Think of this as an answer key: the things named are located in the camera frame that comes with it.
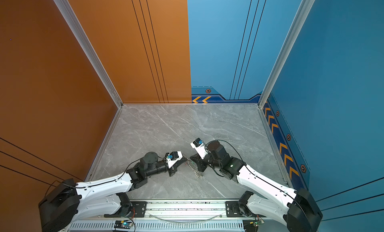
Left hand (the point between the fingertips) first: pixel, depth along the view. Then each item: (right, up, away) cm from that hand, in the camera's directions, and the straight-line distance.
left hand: (186, 158), depth 75 cm
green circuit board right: (+31, -30, -6) cm, 44 cm away
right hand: (+2, 0, 0) cm, 2 cm away
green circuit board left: (-30, -30, -4) cm, 43 cm away
